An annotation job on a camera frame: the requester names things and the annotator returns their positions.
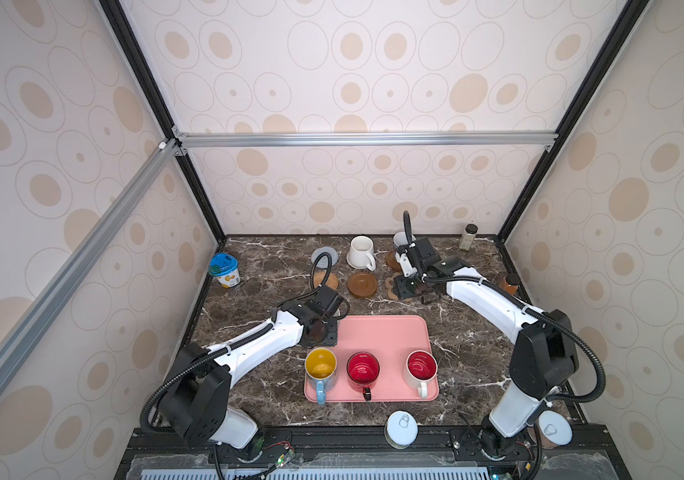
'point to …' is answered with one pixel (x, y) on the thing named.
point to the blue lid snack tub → (224, 267)
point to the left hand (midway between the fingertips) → (337, 334)
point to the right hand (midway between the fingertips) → (401, 286)
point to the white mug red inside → (421, 367)
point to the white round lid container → (401, 429)
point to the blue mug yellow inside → (321, 365)
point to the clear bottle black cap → (468, 237)
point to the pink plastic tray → (390, 339)
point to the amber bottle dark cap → (510, 284)
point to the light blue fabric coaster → (323, 261)
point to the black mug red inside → (362, 370)
